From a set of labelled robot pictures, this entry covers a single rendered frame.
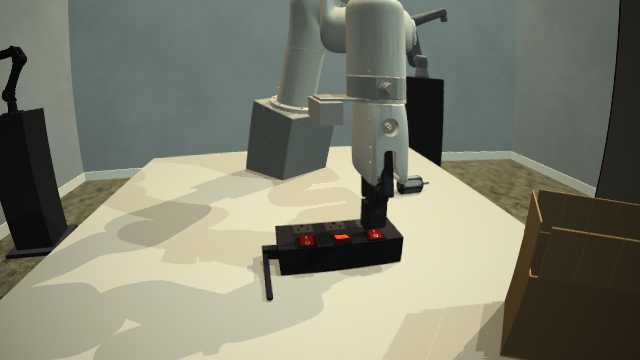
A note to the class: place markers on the brown cardboard box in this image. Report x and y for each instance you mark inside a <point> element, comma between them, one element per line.
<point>585,302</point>

